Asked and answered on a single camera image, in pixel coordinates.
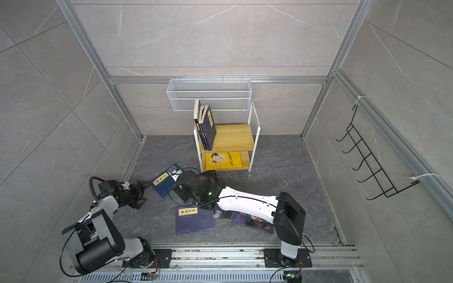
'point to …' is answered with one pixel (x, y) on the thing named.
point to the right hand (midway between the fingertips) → (182, 180)
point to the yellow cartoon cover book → (223, 160)
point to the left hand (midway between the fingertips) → (150, 187)
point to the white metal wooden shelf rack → (234, 147)
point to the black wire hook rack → (384, 183)
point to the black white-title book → (222, 214)
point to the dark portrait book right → (248, 220)
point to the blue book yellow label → (166, 182)
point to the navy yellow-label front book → (192, 219)
